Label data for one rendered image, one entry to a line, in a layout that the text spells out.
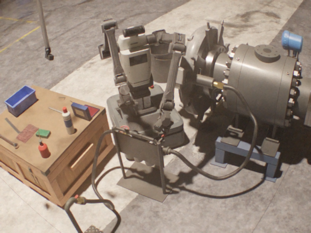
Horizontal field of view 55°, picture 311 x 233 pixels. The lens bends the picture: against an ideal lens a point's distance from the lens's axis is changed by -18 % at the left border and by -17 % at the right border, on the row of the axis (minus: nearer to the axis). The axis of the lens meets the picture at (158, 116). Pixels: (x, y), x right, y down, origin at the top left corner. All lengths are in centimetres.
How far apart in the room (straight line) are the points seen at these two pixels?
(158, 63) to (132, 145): 137
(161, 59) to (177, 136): 99
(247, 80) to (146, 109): 96
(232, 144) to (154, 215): 80
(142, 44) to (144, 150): 83
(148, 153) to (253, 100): 83
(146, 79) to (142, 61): 17
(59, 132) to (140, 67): 81
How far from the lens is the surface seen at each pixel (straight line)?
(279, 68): 250
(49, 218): 275
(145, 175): 284
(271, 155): 264
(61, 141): 260
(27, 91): 326
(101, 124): 281
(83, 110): 264
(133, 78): 278
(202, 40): 261
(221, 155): 282
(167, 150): 238
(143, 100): 294
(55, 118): 284
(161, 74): 373
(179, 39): 228
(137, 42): 272
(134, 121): 294
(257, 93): 248
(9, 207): 298
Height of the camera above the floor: 212
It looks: 39 degrees down
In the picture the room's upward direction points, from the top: 6 degrees counter-clockwise
